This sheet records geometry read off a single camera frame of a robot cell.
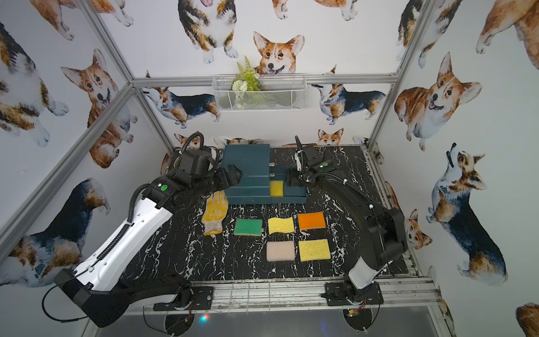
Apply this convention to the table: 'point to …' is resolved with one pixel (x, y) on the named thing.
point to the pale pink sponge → (279, 250)
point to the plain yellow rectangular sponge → (314, 250)
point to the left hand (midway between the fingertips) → (237, 173)
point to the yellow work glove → (215, 210)
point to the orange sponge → (311, 220)
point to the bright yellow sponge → (276, 188)
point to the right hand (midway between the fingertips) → (289, 177)
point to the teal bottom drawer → (291, 194)
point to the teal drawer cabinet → (253, 161)
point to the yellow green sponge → (281, 225)
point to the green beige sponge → (248, 227)
